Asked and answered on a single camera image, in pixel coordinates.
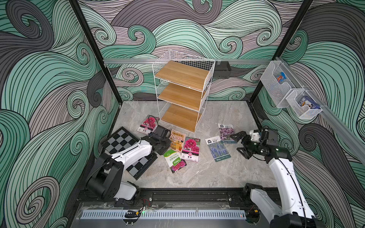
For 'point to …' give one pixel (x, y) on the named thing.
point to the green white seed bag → (173, 159)
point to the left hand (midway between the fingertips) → (171, 142)
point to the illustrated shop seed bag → (177, 140)
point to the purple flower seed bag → (225, 130)
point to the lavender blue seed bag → (218, 150)
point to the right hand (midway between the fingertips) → (235, 142)
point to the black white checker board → (122, 138)
